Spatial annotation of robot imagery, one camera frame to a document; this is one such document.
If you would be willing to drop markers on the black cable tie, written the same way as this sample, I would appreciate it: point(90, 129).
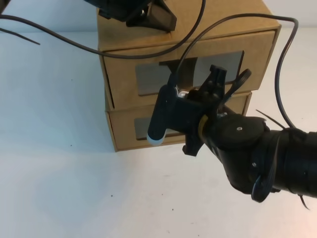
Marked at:
point(271, 119)

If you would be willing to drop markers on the cardboard drawer with window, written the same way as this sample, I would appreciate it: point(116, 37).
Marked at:
point(123, 134)
point(136, 83)

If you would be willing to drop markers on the white plastic handle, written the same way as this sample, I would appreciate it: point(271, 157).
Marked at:
point(156, 137)
point(183, 94)

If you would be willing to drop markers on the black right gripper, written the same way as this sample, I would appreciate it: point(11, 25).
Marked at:
point(195, 110)

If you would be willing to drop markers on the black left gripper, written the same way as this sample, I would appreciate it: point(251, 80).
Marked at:
point(153, 14)

